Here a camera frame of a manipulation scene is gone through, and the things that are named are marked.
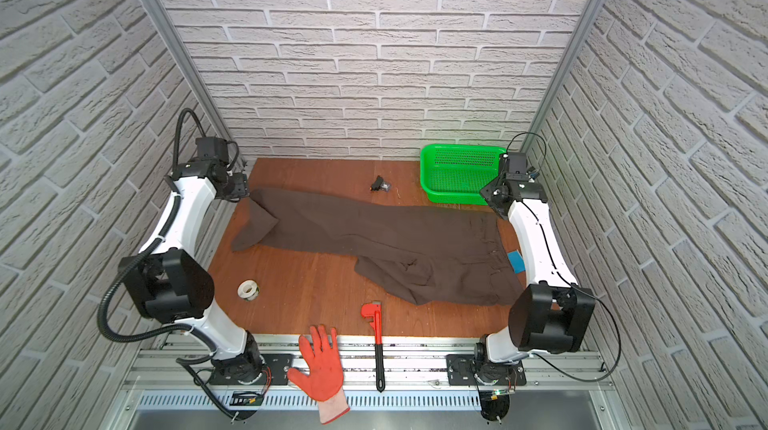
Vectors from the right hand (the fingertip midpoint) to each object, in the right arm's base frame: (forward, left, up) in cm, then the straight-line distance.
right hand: (492, 192), depth 83 cm
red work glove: (-40, +49, -20) cm, 66 cm away
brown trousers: (-8, +17, -19) cm, 27 cm away
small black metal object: (+23, +32, -20) cm, 44 cm away
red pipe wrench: (-23, +36, -20) cm, 47 cm away
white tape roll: (-15, +73, -20) cm, 77 cm away
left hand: (+9, +76, 0) cm, 76 cm away
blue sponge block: (-12, -10, -22) cm, 27 cm away
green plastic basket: (+20, +3, -14) cm, 25 cm away
